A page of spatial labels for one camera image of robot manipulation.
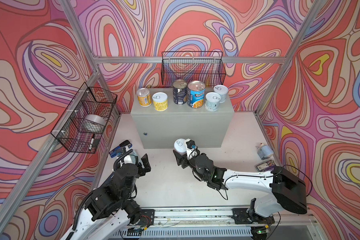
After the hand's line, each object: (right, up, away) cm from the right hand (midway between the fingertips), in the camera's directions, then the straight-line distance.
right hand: (180, 150), depth 76 cm
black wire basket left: (-51, +27, +4) cm, 58 cm away
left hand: (-18, -2, -8) cm, 20 cm away
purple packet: (+53, -12, +12) cm, 56 cm away
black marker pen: (-44, +5, -4) cm, 44 cm away
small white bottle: (+52, -3, +14) cm, 54 cm away
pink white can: (0, +3, -5) cm, 6 cm away
